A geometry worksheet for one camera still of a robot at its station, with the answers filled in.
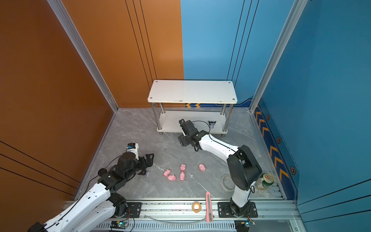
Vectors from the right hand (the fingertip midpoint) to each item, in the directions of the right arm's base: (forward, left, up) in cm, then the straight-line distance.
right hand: (185, 136), depth 91 cm
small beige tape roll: (-37, -6, -12) cm, 39 cm away
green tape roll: (-27, -43, 0) cm, 51 cm away
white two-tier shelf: (+36, -18, -6) cm, 41 cm away
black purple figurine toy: (+9, -18, +1) cm, 20 cm away
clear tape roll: (-25, -25, -11) cm, 37 cm away
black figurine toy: (-21, +22, -9) cm, 32 cm away
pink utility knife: (-40, -13, -11) cm, 44 cm away
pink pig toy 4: (-22, +2, -9) cm, 24 cm away
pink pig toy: (-20, +11, -9) cm, 24 cm away
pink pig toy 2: (-23, +8, -9) cm, 26 cm away
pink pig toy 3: (-17, +2, -9) cm, 19 cm away
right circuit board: (-44, -31, -11) cm, 55 cm away
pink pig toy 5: (-17, -10, -9) cm, 22 cm away
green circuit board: (-45, +33, -12) cm, 57 cm away
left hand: (-13, +21, +1) cm, 25 cm away
